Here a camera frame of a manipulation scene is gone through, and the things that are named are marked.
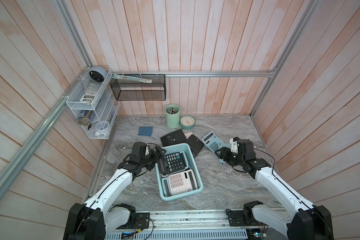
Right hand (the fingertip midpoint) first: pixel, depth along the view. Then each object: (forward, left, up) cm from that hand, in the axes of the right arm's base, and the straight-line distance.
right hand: (217, 151), depth 84 cm
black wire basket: (+46, +57, +10) cm, 74 cm away
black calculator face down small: (+11, +11, -9) cm, 18 cm away
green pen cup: (+27, +27, +1) cm, 38 cm away
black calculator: (-5, +26, -5) cm, 27 cm away
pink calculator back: (+20, +16, -10) cm, 27 cm away
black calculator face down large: (+16, +25, -9) cm, 31 cm away
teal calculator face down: (-8, -1, +5) cm, 10 cm away
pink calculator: (-16, +20, -5) cm, 26 cm away
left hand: (-4, +31, 0) cm, 31 cm away
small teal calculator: (-18, +28, -7) cm, 34 cm away
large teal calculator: (+16, -1, -12) cm, 20 cm away
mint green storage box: (+2, +26, 0) cm, 26 cm away
